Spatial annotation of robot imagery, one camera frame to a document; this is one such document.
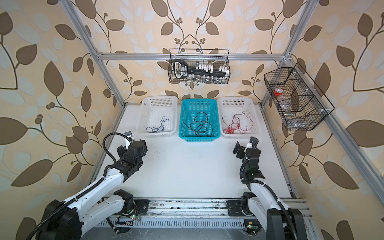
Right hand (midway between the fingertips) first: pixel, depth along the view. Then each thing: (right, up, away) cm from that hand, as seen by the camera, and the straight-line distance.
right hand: (245, 145), depth 87 cm
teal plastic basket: (-27, +14, +25) cm, 40 cm away
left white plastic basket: (-59, +17, +26) cm, 66 cm away
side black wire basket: (+23, +21, -13) cm, 34 cm away
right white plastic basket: (0, +16, +18) cm, 25 cm away
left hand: (-67, +2, -4) cm, 67 cm away
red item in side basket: (+16, +29, -5) cm, 34 cm away
